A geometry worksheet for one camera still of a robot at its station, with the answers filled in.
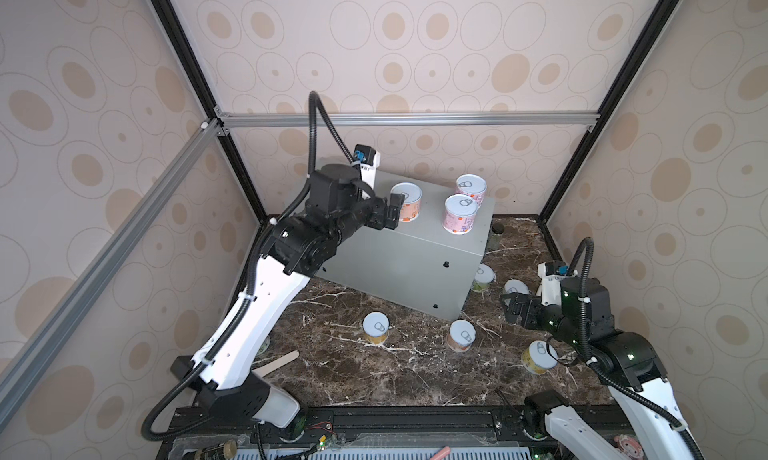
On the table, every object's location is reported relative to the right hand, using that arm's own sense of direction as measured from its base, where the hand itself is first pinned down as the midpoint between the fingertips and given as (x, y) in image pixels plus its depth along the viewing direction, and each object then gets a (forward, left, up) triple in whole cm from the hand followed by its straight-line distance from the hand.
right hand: (519, 298), depth 69 cm
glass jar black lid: (+34, -7, -19) cm, 40 cm away
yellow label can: (+2, +35, -19) cm, 39 cm away
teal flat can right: (+15, -9, -20) cm, 27 cm away
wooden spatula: (-8, +66, -24) cm, 71 cm away
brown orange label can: (-1, +10, -19) cm, 21 cm away
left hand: (+12, +29, +24) cm, 39 cm away
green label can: (+19, 0, -19) cm, 27 cm away
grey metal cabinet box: (+8, +23, +3) cm, 24 cm away
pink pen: (-28, +19, -23) cm, 41 cm away
